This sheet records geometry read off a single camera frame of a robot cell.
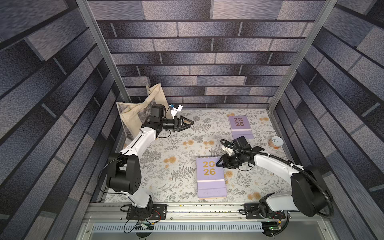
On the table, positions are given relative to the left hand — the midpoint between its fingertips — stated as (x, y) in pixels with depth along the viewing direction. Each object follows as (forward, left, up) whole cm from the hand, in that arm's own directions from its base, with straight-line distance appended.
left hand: (191, 125), depth 76 cm
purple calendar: (-21, -11, -21) cm, 32 cm away
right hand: (-12, -16, -21) cm, 29 cm away
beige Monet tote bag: (+10, +34, -4) cm, 35 cm away
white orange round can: (+3, -55, -22) cm, 59 cm away
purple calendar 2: (+21, -37, -27) cm, 50 cm away
